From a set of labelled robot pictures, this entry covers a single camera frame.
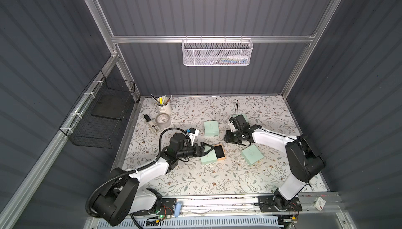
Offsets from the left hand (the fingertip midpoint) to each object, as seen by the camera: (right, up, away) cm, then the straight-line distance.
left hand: (211, 151), depth 78 cm
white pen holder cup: (-30, +24, +22) cm, 44 cm away
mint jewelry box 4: (+24, -4, +10) cm, 26 cm away
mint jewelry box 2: (+1, +10, +21) cm, 23 cm away
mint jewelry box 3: (+24, +16, +28) cm, 41 cm away
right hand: (+9, +4, +13) cm, 17 cm away
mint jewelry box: (+4, -4, +11) cm, 12 cm away
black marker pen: (-37, +12, +21) cm, 44 cm away
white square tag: (+52, -24, -4) cm, 57 cm away
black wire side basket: (-54, +16, -5) cm, 57 cm away
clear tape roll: (-32, +14, +28) cm, 45 cm away
